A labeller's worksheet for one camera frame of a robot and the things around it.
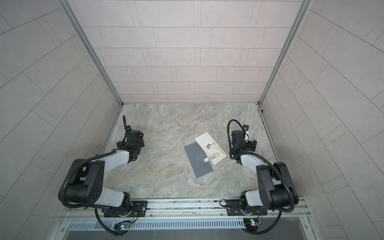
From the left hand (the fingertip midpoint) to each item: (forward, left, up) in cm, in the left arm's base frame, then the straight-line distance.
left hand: (134, 137), depth 93 cm
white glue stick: (-13, -44, -3) cm, 46 cm away
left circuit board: (-44, -8, 0) cm, 45 cm away
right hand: (0, -69, +1) cm, 69 cm away
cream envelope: (-4, -47, -5) cm, 48 cm away
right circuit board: (-43, -65, -4) cm, 78 cm away
